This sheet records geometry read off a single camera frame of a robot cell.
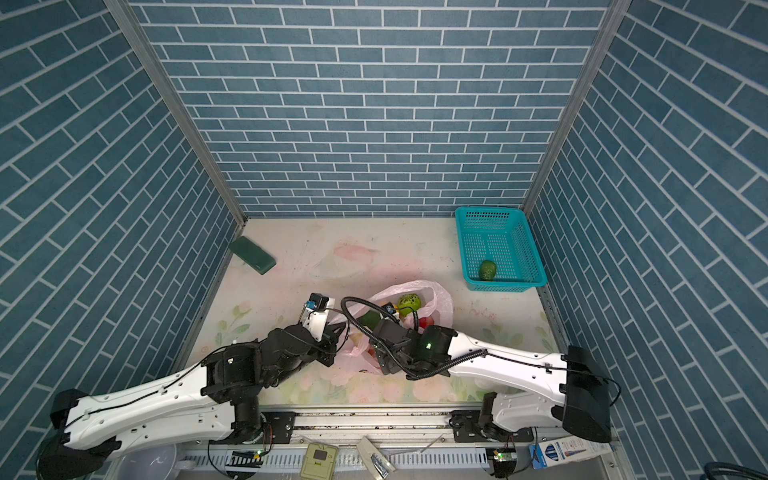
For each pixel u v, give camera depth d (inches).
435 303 27.4
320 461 26.8
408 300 35.1
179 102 34.2
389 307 26.6
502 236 45.6
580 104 34.2
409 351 21.4
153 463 26.9
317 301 22.7
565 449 27.8
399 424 29.7
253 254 42.7
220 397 18.5
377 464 26.7
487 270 39.1
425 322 28.3
